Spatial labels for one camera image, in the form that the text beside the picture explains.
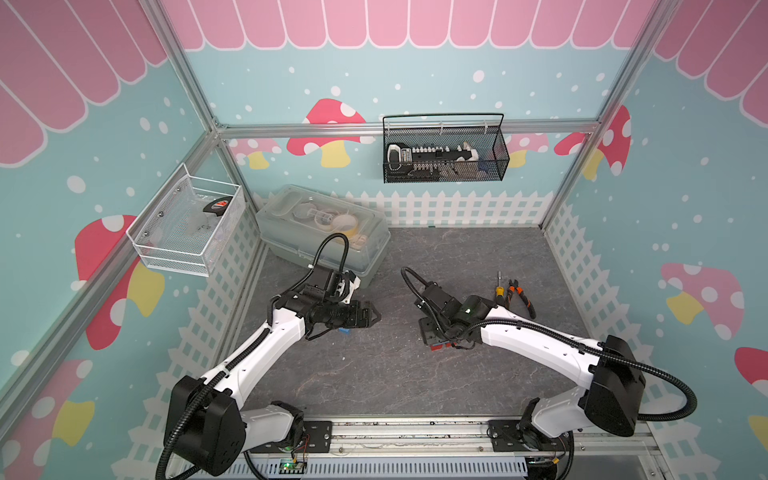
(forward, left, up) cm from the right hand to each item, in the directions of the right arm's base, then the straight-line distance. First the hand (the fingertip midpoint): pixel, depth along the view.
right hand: (429, 330), depth 81 cm
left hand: (+1, +17, +2) cm, 17 cm away
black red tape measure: (+24, +55, +25) cm, 65 cm away
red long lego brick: (-1, -3, -9) cm, 10 cm away
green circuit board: (-29, +36, -12) cm, 48 cm away
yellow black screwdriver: (+18, -26, -10) cm, 33 cm away
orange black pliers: (+22, -32, -11) cm, 40 cm away
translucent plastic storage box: (+33, +41, +10) cm, 53 cm away
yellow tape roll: (+34, +25, +8) cm, 43 cm away
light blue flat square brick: (+5, +25, -10) cm, 27 cm away
